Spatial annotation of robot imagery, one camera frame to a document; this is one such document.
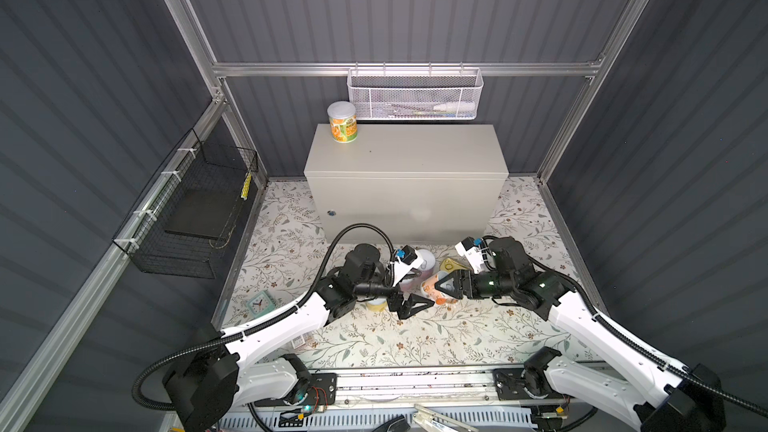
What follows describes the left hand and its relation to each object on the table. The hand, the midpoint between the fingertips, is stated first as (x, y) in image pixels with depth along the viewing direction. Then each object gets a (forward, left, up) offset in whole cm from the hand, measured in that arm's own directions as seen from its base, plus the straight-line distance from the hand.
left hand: (427, 287), depth 72 cm
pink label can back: (+13, -3, -13) cm, 19 cm away
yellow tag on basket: (+29, +48, +8) cm, 57 cm away
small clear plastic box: (-6, +34, -16) cm, 38 cm away
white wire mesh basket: (+84, -3, +4) cm, 85 cm away
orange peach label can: (0, -1, -2) cm, 2 cm away
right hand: (0, -5, -2) cm, 6 cm away
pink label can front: (+8, +2, -16) cm, 18 cm away
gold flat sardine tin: (+13, -10, -14) cm, 21 cm away
